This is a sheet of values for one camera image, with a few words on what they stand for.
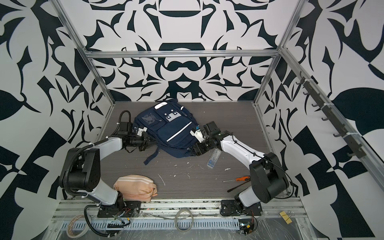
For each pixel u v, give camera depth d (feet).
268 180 1.43
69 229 2.24
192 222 2.34
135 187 2.59
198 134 2.59
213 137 2.21
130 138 2.51
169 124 3.23
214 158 2.99
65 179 1.34
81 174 1.50
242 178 2.68
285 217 2.34
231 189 2.66
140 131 2.80
